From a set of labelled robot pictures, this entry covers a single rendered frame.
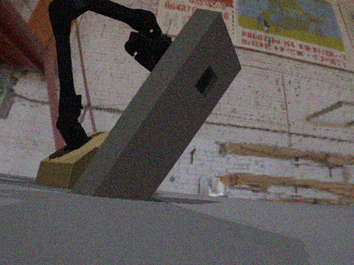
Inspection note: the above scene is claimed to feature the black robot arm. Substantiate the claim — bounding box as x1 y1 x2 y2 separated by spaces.
48 0 172 150

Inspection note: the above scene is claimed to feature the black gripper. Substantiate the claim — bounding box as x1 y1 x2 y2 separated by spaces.
125 32 162 72

